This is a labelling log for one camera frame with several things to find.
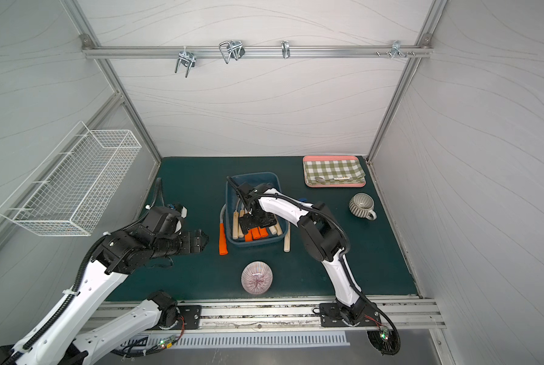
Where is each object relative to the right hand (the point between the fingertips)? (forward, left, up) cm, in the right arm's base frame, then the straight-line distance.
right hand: (254, 227), depth 91 cm
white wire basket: (-6, +53, +30) cm, 61 cm away
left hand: (-14, +16, +17) cm, 27 cm away
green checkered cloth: (+35, -42, -4) cm, 55 cm away
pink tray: (+43, -35, -2) cm, 55 cm away
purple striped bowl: (-19, -3, -3) cm, 19 cm away
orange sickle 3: (-7, +12, -1) cm, 14 cm away
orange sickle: (-4, +2, -1) cm, 4 cm away
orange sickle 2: (-2, -1, -1) cm, 3 cm away
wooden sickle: (+2, +8, -1) cm, 9 cm away
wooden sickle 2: (0, -10, -1) cm, 10 cm away
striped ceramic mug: (+14, -47, -3) cm, 49 cm away
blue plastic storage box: (-2, -6, -1) cm, 6 cm away
